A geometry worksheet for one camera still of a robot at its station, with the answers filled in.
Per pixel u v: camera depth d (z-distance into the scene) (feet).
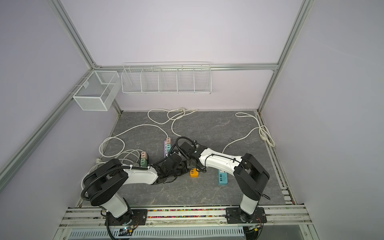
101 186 1.48
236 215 2.43
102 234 2.53
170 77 3.44
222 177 2.77
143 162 2.80
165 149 3.16
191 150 2.23
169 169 2.28
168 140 3.14
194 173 2.79
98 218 2.48
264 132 3.52
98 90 3.14
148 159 3.04
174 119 3.69
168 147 3.00
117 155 3.15
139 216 2.42
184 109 3.96
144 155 2.91
